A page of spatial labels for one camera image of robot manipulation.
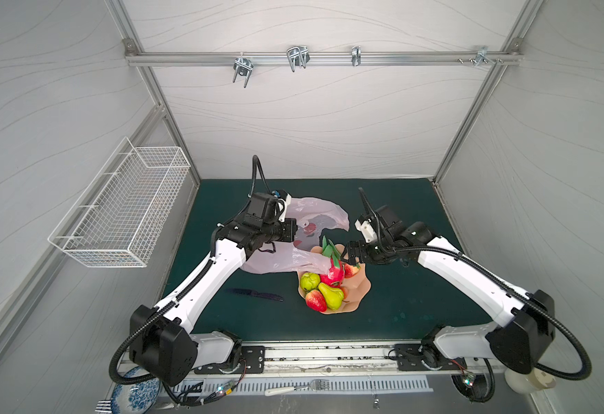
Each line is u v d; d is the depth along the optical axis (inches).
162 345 15.1
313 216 32.8
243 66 31.2
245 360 28.8
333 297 30.9
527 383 25.6
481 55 30.1
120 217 27.1
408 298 33.9
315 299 30.1
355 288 33.3
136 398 26.5
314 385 27.5
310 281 31.5
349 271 33.7
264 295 33.8
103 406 26.5
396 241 22.5
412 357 28.7
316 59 31.5
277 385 27.7
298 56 30.1
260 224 23.3
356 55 30.6
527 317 15.7
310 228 39.9
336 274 32.7
